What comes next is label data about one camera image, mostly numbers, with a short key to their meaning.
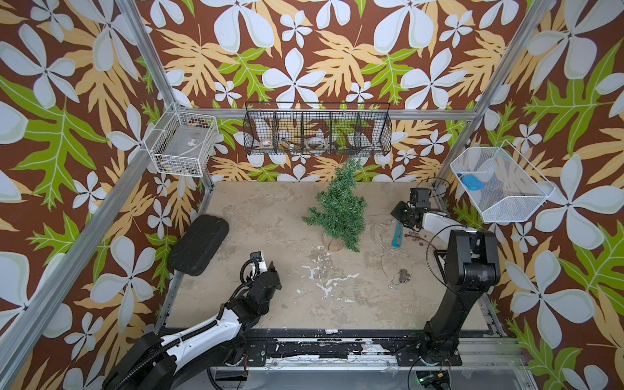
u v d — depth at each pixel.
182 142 0.86
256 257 0.72
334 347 0.76
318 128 0.97
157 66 0.79
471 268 0.52
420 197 0.80
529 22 0.70
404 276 0.88
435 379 0.76
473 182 0.86
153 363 0.41
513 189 0.76
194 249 0.91
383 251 0.98
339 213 0.80
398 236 1.01
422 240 0.99
